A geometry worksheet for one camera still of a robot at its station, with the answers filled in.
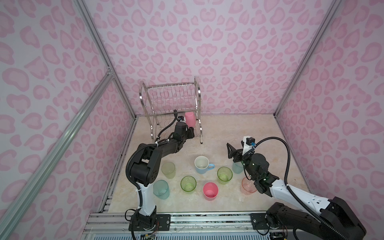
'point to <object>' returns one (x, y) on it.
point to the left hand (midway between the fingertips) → (191, 126)
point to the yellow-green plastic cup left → (168, 169)
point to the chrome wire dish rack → (159, 101)
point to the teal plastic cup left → (160, 189)
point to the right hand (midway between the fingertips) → (234, 142)
